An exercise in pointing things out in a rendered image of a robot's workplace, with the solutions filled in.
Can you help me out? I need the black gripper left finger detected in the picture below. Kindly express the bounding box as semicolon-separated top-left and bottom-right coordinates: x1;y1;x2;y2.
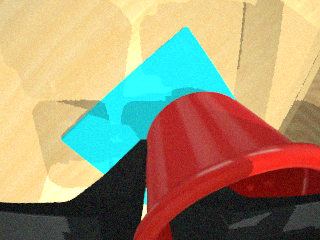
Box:
0;140;148;240

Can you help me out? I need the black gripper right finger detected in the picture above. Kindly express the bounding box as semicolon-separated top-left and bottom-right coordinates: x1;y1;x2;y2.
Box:
169;187;320;240

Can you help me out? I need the red plastic cup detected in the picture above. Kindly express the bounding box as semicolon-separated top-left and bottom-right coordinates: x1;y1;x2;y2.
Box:
133;92;320;240

